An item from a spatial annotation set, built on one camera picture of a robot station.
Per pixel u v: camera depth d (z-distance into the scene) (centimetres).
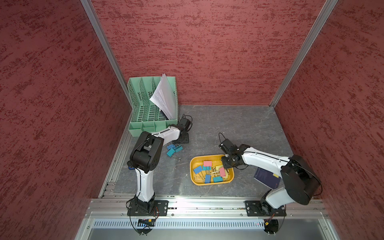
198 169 86
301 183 45
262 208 65
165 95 95
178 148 95
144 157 52
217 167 86
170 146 96
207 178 82
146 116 114
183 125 81
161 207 74
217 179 83
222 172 83
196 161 86
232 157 64
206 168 87
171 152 92
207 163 87
